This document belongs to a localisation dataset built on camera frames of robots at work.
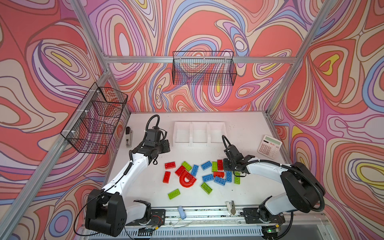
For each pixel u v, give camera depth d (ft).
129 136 3.31
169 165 2.95
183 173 2.83
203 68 3.16
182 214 2.36
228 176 2.82
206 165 2.97
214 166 2.94
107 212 1.29
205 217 2.46
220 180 2.79
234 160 2.28
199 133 3.43
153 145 2.08
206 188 2.75
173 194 2.64
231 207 2.46
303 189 1.44
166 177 2.81
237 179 2.81
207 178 2.76
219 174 2.82
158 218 2.36
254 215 2.42
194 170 2.91
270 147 3.20
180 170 2.88
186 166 2.92
